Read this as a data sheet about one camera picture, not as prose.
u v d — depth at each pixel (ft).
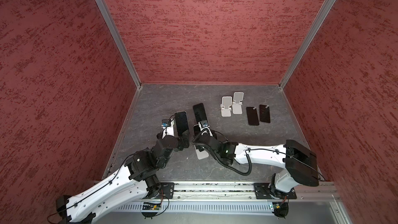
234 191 2.49
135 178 1.53
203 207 2.33
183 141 2.10
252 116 3.41
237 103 3.46
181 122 2.80
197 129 2.37
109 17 2.72
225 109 3.33
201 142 1.98
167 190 2.43
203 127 2.24
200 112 3.02
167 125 1.95
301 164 1.40
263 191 2.43
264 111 3.40
